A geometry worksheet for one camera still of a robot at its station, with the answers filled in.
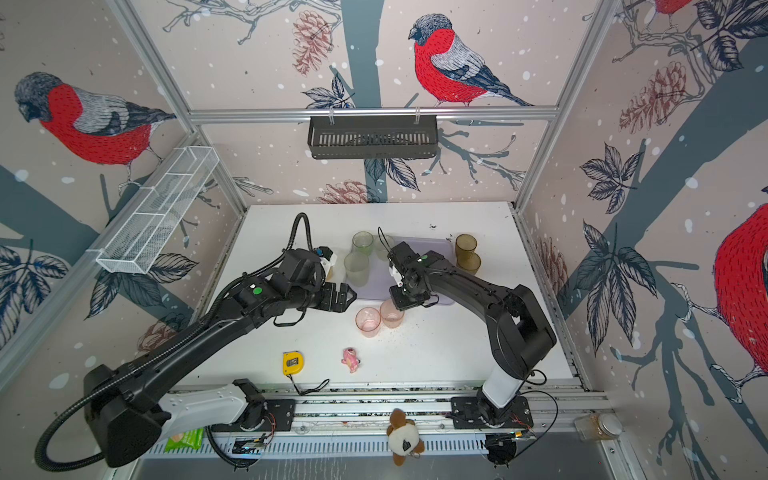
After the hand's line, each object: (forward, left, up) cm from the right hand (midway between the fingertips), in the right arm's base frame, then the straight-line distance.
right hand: (398, 307), depth 86 cm
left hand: (-4, +14, +14) cm, 20 cm away
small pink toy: (-14, +13, -4) cm, 20 cm away
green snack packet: (-34, +49, -3) cm, 60 cm away
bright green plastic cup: (+27, +15, -3) cm, 31 cm away
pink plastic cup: (-3, +9, -5) cm, 11 cm away
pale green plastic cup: (+5, +3, +23) cm, 24 cm away
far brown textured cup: (+27, -23, -3) cm, 35 cm away
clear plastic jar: (-28, -46, +1) cm, 53 cm away
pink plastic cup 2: (-1, +2, -5) cm, 6 cm away
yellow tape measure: (-16, +29, -4) cm, 33 cm away
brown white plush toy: (-31, -2, -4) cm, 32 cm away
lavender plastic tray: (+11, +7, -6) cm, 14 cm away
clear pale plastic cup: (+13, +14, 0) cm, 19 cm away
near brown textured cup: (+17, -23, 0) cm, 28 cm away
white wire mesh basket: (+3, +65, +27) cm, 70 cm away
